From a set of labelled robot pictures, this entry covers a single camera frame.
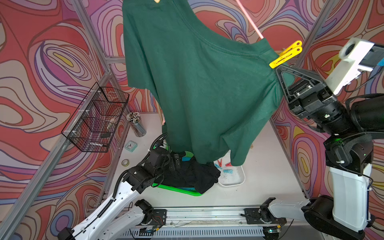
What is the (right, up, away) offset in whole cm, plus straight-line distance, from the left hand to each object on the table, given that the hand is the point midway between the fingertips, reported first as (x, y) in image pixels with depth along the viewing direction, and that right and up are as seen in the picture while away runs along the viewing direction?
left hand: (176, 159), depth 74 cm
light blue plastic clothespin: (+29, -10, +15) cm, 34 cm away
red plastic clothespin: (+30, -7, +17) cm, 35 cm away
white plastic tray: (+30, -13, +13) cm, 36 cm away
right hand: (+24, +27, -44) cm, 57 cm away
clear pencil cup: (-28, +18, +21) cm, 40 cm away
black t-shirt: (+8, -9, +5) cm, 13 cm away
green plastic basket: (+5, -1, +13) cm, 14 cm away
